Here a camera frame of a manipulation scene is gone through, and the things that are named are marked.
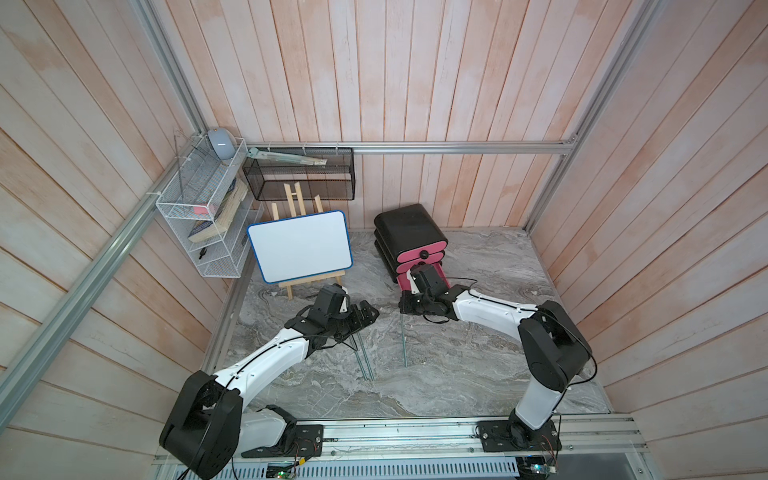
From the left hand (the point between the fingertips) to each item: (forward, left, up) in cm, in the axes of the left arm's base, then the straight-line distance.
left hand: (368, 323), depth 84 cm
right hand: (+9, -9, -4) cm, 13 cm away
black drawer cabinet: (+29, -12, +6) cm, 32 cm away
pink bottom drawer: (+19, -11, 0) cm, 22 cm away
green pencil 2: (-8, +2, -11) cm, 14 cm away
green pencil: (-1, -11, -9) cm, 14 cm away
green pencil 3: (-6, +1, -11) cm, 12 cm away
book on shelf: (+18, +40, +22) cm, 49 cm away
